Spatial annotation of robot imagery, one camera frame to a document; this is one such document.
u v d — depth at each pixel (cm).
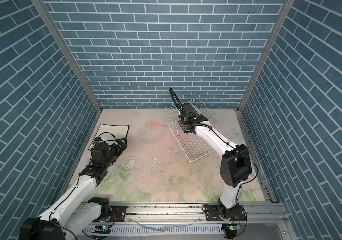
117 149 74
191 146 97
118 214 74
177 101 66
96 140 72
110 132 74
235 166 47
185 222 72
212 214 73
